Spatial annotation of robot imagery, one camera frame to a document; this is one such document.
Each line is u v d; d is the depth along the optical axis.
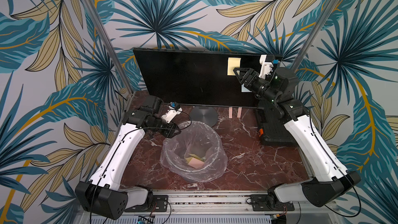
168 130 0.62
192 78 0.91
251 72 0.55
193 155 0.82
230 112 0.92
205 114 1.05
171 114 0.65
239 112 0.90
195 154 0.80
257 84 0.56
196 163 0.72
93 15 0.77
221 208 0.73
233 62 0.64
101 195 0.36
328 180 0.39
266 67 0.57
